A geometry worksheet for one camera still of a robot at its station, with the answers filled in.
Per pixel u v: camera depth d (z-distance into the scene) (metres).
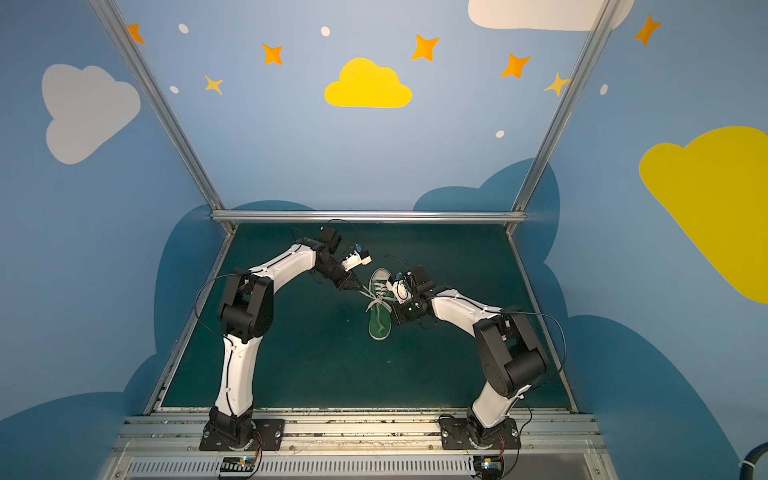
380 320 0.91
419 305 0.70
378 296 0.96
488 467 0.73
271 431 0.75
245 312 0.58
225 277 1.11
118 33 0.71
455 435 0.74
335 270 0.88
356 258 0.91
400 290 0.84
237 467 0.73
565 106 0.86
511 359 0.47
